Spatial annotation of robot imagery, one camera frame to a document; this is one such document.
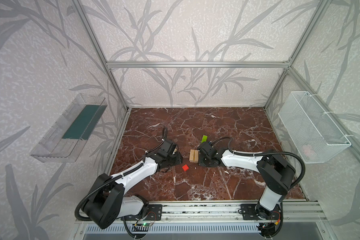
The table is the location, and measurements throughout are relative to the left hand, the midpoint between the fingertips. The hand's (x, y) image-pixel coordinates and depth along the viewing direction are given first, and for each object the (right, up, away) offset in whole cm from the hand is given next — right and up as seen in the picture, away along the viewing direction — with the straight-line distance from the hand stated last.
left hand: (183, 154), depth 86 cm
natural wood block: (+8, -3, +2) cm, 9 cm away
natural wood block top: (+5, -3, +5) cm, 7 cm away
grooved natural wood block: (-3, +6, -14) cm, 16 cm away
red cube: (+1, -9, +3) cm, 9 cm away
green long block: (+14, +7, +15) cm, 22 cm away
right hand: (+10, -3, +5) cm, 11 cm away
